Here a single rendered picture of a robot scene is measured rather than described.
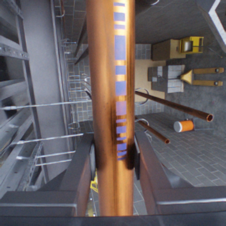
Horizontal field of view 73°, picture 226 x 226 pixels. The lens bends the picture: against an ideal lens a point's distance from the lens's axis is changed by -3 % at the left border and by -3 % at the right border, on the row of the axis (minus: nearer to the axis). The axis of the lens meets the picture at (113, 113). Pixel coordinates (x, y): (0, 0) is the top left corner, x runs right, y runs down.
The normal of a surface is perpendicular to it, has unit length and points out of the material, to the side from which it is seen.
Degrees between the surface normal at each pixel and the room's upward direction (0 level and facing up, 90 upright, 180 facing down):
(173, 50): 90
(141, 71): 90
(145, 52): 90
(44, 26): 90
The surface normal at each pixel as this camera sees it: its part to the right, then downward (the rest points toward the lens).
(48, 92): 0.26, 0.26
